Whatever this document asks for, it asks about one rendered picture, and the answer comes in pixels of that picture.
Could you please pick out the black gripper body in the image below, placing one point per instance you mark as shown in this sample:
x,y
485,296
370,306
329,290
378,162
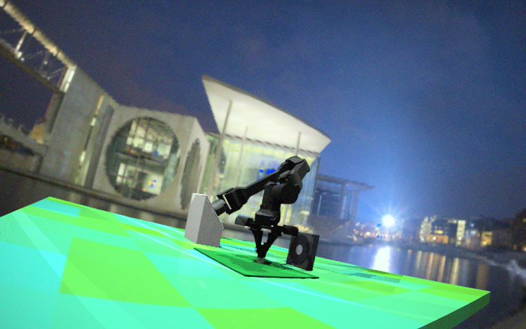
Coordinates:
x,y
289,230

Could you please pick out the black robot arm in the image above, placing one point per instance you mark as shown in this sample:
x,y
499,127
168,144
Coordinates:
x,y
289,175

